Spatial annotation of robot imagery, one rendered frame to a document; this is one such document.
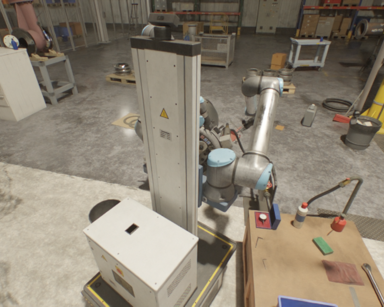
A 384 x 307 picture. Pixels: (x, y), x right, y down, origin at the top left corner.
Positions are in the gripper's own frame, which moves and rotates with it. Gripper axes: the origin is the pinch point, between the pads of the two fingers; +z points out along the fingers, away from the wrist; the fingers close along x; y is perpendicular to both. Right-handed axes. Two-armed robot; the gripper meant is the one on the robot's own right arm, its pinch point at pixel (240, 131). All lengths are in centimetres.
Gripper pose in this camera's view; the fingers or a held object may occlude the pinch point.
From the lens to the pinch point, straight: 236.5
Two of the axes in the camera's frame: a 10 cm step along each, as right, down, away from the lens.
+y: -6.6, -5.2, -5.4
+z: -7.5, 4.8, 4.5
